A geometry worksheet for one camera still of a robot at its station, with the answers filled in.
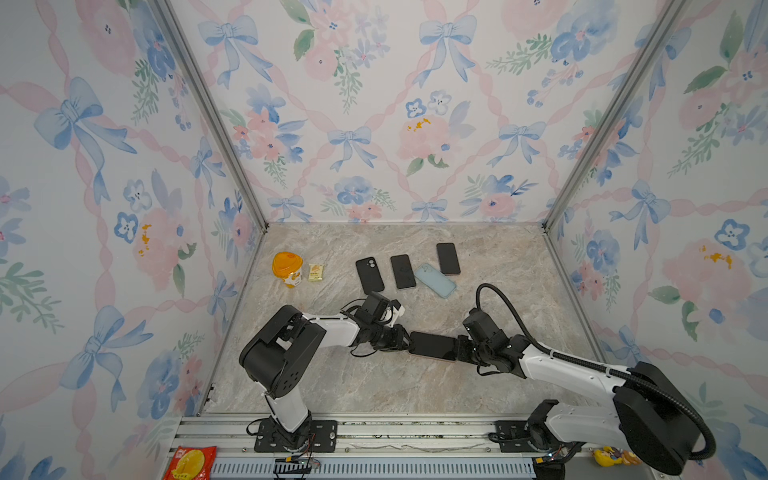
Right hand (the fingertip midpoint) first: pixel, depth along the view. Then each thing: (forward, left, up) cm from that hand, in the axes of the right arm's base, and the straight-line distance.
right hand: (451, 347), depth 87 cm
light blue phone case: (+25, +2, -1) cm, 25 cm away
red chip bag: (-29, +64, +1) cm, 70 cm away
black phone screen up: (0, +6, +2) cm, 6 cm away
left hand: (0, +11, +1) cm, 11 cm away
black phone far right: (+35, -3, -2) cm, 35 cm away
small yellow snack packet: (+26, +44, +1) cm, 51 cm away
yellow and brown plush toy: (-26, -33, +2) cm, 42 cm away
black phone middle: (+29, +14, -2) cm, 32 cm away
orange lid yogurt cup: (+22, +51, +9) cm, 57 cm away
